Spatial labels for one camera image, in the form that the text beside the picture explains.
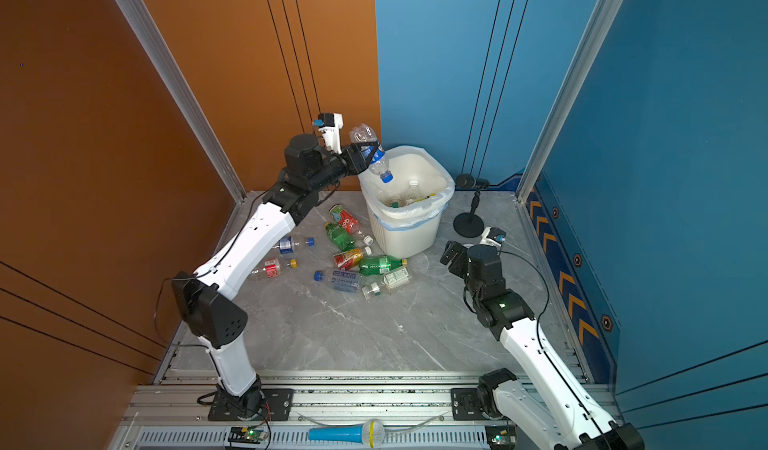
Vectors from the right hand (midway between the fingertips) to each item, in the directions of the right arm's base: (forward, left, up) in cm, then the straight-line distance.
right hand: (456, 249), depth 78 cm
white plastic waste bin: (+6, +13, +7) cm, 16 cm away
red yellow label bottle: (+7, +31, -15) cm, 35 cm away
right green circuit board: (-38, -9, -24) cm, 46 cm away
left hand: (+16, +21, +23) cm, 35 cm away
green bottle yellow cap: (+5, +23, -16) cm, 29 cm away
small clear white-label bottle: (-1, +18, -15) cm, 23 cm away
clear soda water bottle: (-1, +33, -14) cm, 36 cm away
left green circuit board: (-38, +51, -21) cm, 67 cm away
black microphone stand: (+24, -11, -19) cm, 33 cm away
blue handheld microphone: (-38, +22, -16) cm, 47 cm away
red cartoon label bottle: (+22, +33, -15) cm, 42 cm away
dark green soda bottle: (+18, +35, -19) cm, 44 cm away
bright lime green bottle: (+25, +13, -7) cm, 29 cm away
